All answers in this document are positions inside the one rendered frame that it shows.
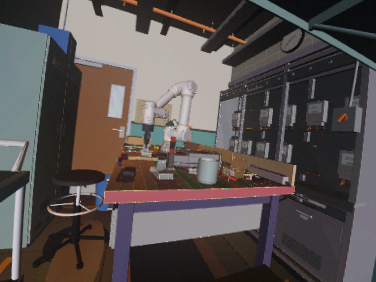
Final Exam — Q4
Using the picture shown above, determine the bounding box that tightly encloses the grey terminal cover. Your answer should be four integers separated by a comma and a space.
149, 166, 175, 181

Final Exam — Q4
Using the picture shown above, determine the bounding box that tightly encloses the grey meter body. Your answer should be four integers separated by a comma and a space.
173, 152, 221, 168

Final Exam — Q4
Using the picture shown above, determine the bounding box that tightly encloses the dark meter rack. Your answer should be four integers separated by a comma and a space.
214, 43, 376, 282

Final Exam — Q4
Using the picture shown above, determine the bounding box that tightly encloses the tan cardboard box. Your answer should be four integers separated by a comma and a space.
126, 135, 148, 147

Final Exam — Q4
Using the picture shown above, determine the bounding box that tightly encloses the tan notice board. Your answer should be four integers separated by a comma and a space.
135, 98, 174, 127

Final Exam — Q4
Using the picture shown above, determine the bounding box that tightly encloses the black flat tray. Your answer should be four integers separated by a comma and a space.
116, 167, 137, 183

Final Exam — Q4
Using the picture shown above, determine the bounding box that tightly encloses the brown door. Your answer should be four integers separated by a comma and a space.
71, 56, 138, 176

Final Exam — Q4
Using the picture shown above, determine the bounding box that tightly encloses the pale green cylinder tin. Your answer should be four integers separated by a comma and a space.
197, 157, 220, 186

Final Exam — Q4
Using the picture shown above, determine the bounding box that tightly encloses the pink edged purple workbench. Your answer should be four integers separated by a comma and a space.
103, 142, 298, 282

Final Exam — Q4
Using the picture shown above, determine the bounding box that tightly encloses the blue bin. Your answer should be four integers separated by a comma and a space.
94, 174, 113, 212

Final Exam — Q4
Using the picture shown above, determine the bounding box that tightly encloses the black round stool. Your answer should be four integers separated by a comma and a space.
32, 169, 111, 270

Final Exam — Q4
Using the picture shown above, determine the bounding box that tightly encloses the white low panel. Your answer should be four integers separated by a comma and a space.
109, 203, 265, 250

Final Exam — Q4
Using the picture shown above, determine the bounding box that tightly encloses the orange pipe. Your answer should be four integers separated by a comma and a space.
119, 0, 248, 46

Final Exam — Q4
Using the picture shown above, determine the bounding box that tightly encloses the pale green tall cabinet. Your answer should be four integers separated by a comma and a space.
0, 23, 83, 250

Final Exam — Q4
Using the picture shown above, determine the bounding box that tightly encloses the long grey bar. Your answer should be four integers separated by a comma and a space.
248, 164, 291, 186

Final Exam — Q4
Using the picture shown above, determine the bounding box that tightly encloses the blue box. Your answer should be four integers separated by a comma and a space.
37, 24, 77, 56

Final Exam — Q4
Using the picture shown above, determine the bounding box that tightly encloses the black top white table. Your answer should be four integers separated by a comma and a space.
0, 139, 31, 282

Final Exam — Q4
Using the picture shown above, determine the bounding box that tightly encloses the grey wall meter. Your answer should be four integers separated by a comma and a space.
240, 139, 254, 156
337, 149, 355, 181
305, 99, 330, 127
259, 107, 275, 129
282, 143, 294, 164
254, 140, 271, 159
286, 104, 298, 127
231, 110, 242, 130

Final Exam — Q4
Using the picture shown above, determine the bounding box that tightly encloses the round dark wall clock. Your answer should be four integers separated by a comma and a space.
279, 28, 305, 54

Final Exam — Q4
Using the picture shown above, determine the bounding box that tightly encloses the grey switch box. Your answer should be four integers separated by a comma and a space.
331, 105, 364, 134

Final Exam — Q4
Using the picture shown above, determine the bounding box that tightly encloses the teal steel frame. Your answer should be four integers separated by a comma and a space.
249, 0, 376, 71

